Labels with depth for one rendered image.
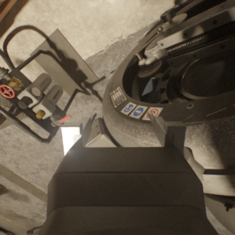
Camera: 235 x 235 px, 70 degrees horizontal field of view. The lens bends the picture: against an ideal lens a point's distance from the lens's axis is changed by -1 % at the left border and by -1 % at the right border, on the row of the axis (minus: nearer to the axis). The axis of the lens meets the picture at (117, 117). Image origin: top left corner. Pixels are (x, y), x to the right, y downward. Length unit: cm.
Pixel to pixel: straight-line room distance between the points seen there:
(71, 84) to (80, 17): 48
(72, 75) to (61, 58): 13
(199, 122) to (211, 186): 10
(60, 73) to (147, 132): 111
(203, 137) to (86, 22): 102
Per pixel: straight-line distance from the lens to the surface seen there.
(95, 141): 47
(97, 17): 114
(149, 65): 63
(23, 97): 95
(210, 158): 26
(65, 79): 136
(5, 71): 96
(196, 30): 56
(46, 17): 125
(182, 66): 69
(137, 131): 32
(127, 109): 39
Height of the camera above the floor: 110
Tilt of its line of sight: 48 degrees down
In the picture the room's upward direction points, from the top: 170 degrees counter-clockwise
